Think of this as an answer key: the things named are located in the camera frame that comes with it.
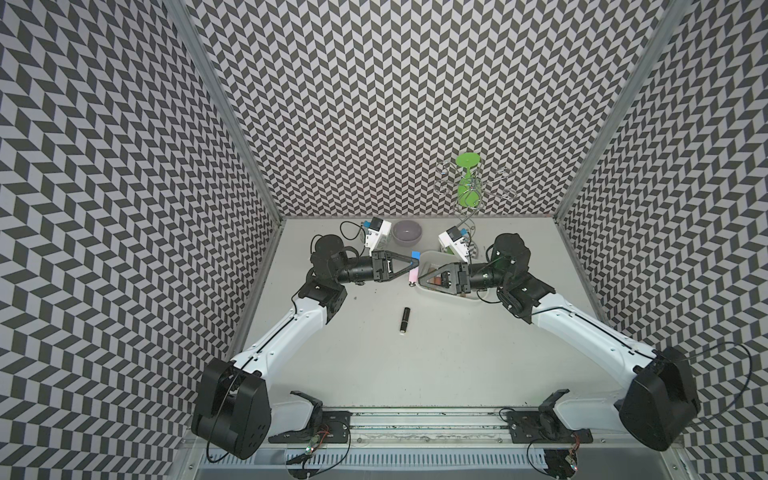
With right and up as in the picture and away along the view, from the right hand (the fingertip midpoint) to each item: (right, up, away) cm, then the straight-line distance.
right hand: (422, 290), depth 64 cm
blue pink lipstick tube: (-2, +4, 0) cm, 4 cm away
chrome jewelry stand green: (+15, +28, +21) cm, 38 cm away
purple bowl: (-2, +14, +46) cm, 48 cm away
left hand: (-1, +5, +1) cm, 5 cm away
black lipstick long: (-3, -14, +27) cm, 31 cm away
